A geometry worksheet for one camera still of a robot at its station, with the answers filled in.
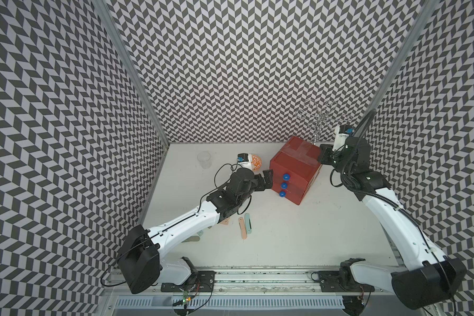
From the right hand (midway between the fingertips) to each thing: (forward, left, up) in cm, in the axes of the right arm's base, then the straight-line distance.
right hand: (320, 149), depth 75 cm
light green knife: (-18, +28, -30) cm, 45 cm away
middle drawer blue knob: (-5, +12, -19) cm, 23 cm away
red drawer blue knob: (-4, +12, -12) cm, 17 cm away
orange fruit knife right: (-19, +31, -30) cm, 47 cm away
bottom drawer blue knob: (-4, +12, -27) cm, 30 cm away
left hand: (-6, +22, -7) cm, 24 cm away
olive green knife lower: (-24, +52, -28) cm, 64 cm away
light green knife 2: (-22, +49, -30) cm, 61 cm away
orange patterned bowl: (+16, +24, -28) cm, 40 cm away
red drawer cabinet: (-1, +8, -12) cm, 14 cm away
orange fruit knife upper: (-17, +38, -30) cm, 51 cm away
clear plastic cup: (+19, +52, -27) cm, 62 cm away
